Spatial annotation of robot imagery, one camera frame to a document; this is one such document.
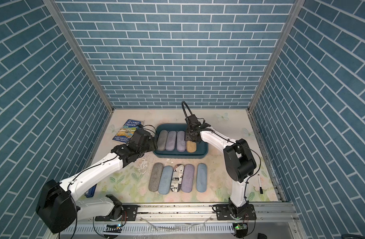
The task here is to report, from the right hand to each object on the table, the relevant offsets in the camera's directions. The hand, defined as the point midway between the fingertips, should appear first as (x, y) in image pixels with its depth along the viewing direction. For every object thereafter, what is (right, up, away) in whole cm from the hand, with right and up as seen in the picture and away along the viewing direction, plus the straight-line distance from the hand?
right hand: (190, 136), depth 95 cm
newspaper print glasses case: (-8, -22, -12) cm, 26 cm away
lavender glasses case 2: (-2, -25, -14) cm, 29 cm away
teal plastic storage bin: (+7, -9, +2) cm, 11 cm away
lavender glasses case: (-6, -4, +1) cm, 7 cm away
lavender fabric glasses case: (-13, -3, +3) cm, 14 cm away
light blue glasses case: (-15, -25, -15) cm, 33 cm away
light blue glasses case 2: (+6, -22, -11) cm, 25 cm away
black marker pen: (+39, -28, -13) cm, 50 cm away
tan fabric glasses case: (0, -6, -6) cm, 8 cm away
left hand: (-20, -2, -11) cm, 23 cm away
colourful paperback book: (-46, +3, +10) cm, 47 cm away
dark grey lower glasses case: (-20, -21, -12) cm, 32 cm away
